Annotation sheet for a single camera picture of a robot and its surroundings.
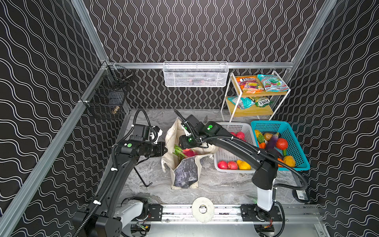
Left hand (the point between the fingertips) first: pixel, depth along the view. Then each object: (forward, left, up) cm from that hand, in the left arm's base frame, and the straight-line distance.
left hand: (170, 150), depth 74 cm
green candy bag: (+42, -57, -3) cm, 71 cm away
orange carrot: (+20, -56, -19) cm, 62 cm away
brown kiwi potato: (+24, -61, -18) cm, 67 cm away
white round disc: (-21, -17, -23) cm, 36 cm away
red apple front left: (+1, -28, -17) cm, 33 cm away
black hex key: (-11, +15, -21) cm, 28 cm away
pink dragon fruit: (+7, -8, -13) cm, 16 cm away
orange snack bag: (+35, -43, +14) cm, 57 cm away
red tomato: (+16, -66, -16) cm, 70 cm away
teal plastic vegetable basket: (+13, -73, -16) cm, 76 cm away
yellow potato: (+6, -68, -19) cm, 71 cm away
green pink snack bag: (+37, -56, +14) cm, 68 cm away
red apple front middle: (+1, -34, -17) cm, 38 cm away
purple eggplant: (+19, -62, -17) cm, 67 cm away
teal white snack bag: (+40, -45, -4) cm, 60 cm away
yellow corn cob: (+26, -54, -18) cm, 63 cm away
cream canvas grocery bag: (-7, -7, 0) cm, 10 cm away
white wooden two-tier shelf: (+31, -46, +10) cm, 56 cm away
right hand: (+5, -6, -3) cm, 8 cm away
